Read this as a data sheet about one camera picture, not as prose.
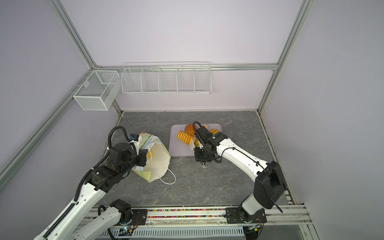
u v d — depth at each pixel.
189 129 1.05
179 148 0.99
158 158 0.86
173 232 0.71
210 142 0.57
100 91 1.06
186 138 0.99
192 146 0.85
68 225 0.41
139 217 0.74
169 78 0.99
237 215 0.74
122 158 0.54
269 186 0.42
